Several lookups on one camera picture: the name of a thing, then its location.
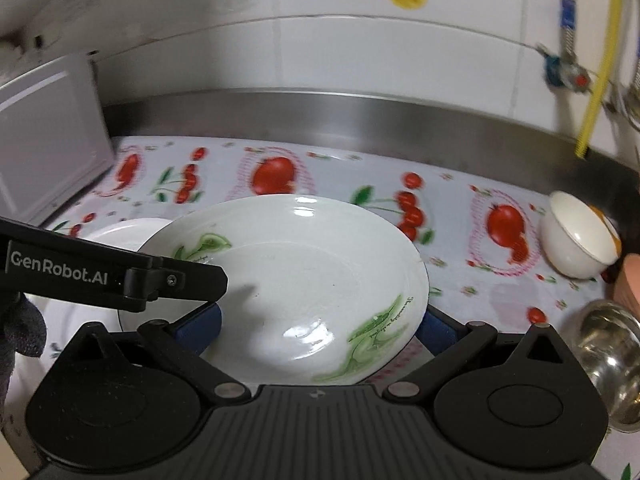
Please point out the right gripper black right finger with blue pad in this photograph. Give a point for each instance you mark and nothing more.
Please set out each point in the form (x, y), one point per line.
(454, 346)

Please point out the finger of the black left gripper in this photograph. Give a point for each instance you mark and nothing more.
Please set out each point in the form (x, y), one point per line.
(168, 278)

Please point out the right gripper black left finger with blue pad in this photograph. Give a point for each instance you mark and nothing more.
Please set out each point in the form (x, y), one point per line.
(179, 345)

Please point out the white deep plate green print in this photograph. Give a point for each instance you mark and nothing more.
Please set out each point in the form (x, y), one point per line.
(320, 292)

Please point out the black gloved hand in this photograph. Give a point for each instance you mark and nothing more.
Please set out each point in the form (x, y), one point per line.
(22, 331)

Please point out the plain white plate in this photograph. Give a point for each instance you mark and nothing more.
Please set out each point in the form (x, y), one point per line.
(62, 318)

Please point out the white microwave oven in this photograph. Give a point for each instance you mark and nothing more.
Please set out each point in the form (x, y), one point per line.
(53, 138)

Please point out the fruit print tablecloth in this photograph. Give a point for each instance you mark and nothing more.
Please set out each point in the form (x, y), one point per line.
(479, 239)

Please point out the stainless steel bowl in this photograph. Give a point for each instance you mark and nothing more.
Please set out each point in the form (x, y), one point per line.
(604, 338)

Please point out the white ceramic bowl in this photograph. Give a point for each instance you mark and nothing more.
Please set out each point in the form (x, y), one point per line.
(574, 240)

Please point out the pink plastic bowl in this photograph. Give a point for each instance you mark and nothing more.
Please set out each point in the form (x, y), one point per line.
(626, 291)

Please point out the orange rimmed bowl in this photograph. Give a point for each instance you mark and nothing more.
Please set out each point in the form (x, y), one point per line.
(607, 223)

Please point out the steel counter backsplash rim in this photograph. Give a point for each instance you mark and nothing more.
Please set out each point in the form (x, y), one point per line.
(455, 139)

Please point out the blue red water valve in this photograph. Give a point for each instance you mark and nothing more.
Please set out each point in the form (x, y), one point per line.
(562, 71)

